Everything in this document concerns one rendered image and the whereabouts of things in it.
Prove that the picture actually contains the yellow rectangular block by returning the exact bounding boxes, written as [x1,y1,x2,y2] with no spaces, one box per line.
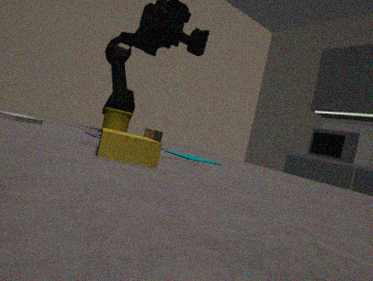
[97,127,162,167]

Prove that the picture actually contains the tan flat bar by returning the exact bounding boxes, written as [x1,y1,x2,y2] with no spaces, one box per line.
[143,128,162,142]

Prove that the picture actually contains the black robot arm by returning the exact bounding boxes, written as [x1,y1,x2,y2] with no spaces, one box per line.
[102,0,191,114]

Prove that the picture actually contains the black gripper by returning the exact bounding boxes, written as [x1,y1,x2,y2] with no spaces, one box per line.
[139,3,210,56]

